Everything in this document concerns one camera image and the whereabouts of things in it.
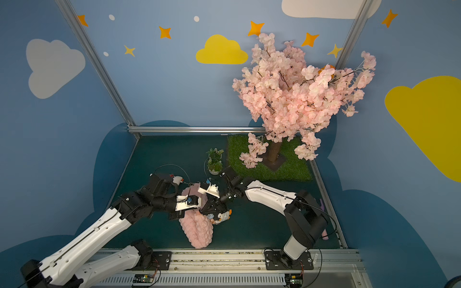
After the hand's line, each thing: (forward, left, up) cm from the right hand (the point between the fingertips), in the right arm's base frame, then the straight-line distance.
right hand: (207, 210), depth 75 cm
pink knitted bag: (-4, +5, -5) cm, 8 cm away
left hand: (+2, +5, +5) cm, 7 cm away
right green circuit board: (-21, -38, -15) cm, 46 cm away
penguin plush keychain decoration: (0, -7, -6) cm, 9 cm away
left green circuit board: (-24, +24, -14) cm, 37 cm away
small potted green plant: (+30, +1, -9) cm, 31 cm away
